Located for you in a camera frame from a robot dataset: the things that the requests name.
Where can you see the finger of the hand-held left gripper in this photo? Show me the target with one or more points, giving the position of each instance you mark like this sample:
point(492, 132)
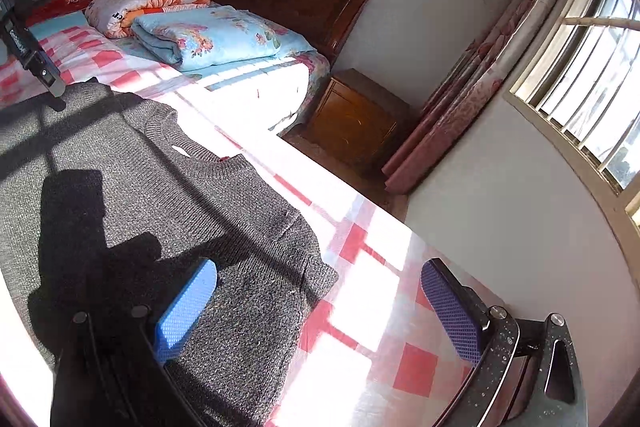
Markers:
point(56, 96)

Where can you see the light blue cloth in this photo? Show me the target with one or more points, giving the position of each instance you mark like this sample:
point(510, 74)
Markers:
point(55, 27)

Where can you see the barred window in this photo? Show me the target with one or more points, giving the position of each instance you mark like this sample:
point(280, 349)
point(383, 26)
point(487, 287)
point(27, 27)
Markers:
point(550, 117)

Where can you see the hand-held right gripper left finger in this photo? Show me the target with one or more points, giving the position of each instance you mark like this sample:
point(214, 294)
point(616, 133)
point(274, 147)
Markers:
point(185, 312)

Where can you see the blue floral folded quilt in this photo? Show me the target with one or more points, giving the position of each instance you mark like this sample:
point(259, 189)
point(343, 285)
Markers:
point(215, 37)

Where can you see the dark grey striped knit sweater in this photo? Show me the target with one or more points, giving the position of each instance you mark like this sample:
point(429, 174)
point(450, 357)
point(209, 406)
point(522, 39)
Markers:
point(200, 207)

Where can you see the orange floral folded quilt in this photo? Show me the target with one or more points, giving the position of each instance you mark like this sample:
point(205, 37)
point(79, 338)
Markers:
point(145, 2)

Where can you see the pink floral curtain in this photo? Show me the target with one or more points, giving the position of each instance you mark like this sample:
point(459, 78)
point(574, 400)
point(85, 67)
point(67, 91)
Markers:
point(470, 97)

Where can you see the pink checkered bed sheet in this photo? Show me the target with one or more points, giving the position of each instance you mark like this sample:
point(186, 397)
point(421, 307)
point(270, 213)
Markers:
point(360, 257)

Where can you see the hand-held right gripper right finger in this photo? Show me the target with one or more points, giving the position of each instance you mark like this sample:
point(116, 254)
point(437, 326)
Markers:
point(450, 307)

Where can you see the wooden nightstand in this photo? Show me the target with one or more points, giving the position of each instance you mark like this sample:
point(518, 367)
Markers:
point(350, 117)

